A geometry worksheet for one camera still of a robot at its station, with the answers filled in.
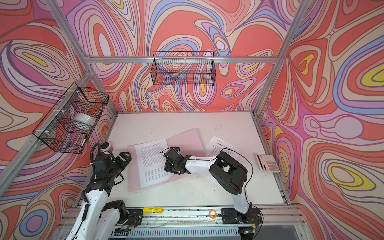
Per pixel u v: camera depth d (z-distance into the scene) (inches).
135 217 28.5
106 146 36.7
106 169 24.1
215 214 29.0
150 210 29.4
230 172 20.0
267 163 35.5
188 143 38.8
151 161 36.7
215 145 39.9
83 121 28.3
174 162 27.3
